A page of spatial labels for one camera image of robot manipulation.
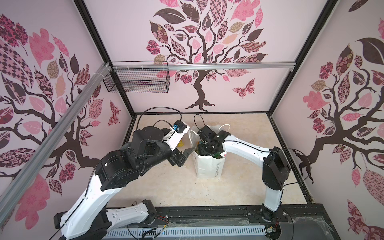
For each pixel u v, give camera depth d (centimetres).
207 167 73
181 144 98
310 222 72
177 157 45
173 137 42
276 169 47
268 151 50
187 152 46
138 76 95
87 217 34
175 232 70
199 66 92
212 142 63
